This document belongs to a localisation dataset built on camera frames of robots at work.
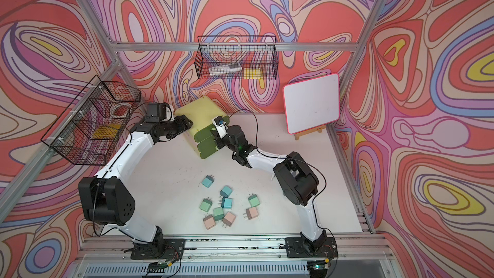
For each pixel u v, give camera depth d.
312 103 1.01
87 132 0.74
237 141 0.71
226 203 0.84
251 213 0.80
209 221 0.79
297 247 0.73
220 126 0.77
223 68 0.88
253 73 0.91
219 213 0.80
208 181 0.91
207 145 0.91
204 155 0.96
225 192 0.86
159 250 0.67
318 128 1.07
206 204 0.84
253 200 0.84
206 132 0.86
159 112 0.66
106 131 0.72
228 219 0.78
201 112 0.96
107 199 0.44
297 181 0.52
